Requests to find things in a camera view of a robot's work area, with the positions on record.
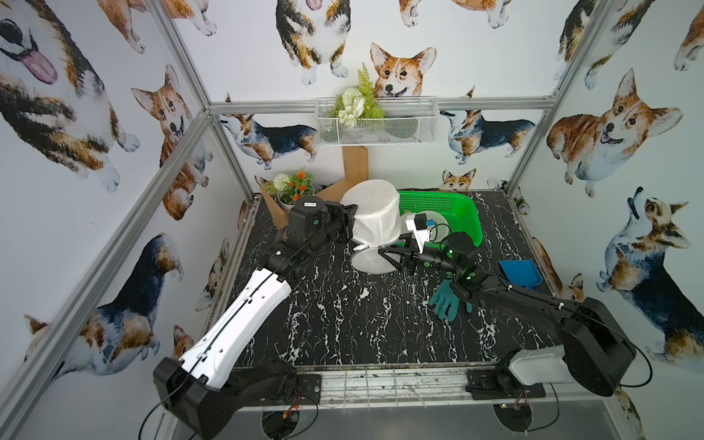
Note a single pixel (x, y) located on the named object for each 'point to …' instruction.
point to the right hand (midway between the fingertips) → (388, 236)
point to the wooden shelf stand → (356, 168)
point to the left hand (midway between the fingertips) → (359, 193)
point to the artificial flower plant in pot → (290, 188)
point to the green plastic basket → (459, 211)
